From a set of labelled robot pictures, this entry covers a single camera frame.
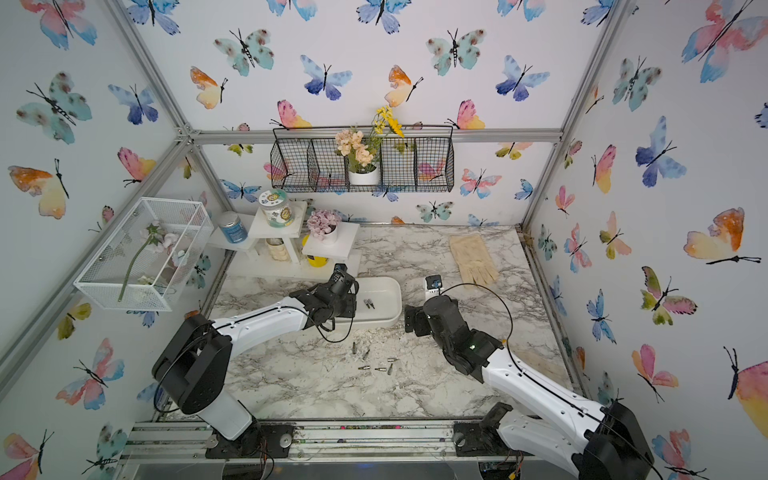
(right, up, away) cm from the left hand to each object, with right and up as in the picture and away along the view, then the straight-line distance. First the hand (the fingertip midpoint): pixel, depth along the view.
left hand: (354, 299), depth 91 cm
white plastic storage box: (+7, -2, +7) cm, 10 cm away
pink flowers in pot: (-8, +22, -5) cm, 24 cm away
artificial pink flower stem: (-46, +17, -16) cm, 52 cm away
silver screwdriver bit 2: (+3, -3, +7) cm, 8 cm away
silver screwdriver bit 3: (+4, -19, -5) cm, 20 cm away
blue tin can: (-36, +22, -1) cm, 42 cm away
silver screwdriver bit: (+5, -2, +7) cm, 9 cm away
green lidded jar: (-21, +27, -7) cm, 34 cm away
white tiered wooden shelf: (-39, +11, +16) cm, 43 cm away
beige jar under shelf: (-28, +15, +13) cm, 34 cm away
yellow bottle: (-14, +11, +12) cm, 22 cm away
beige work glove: (+40, +12, +19) cm, 46 cm away
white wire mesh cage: (-48, +12, -17) cm, 52 cm away
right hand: (+20, +1, -12) cm, 23 cm away
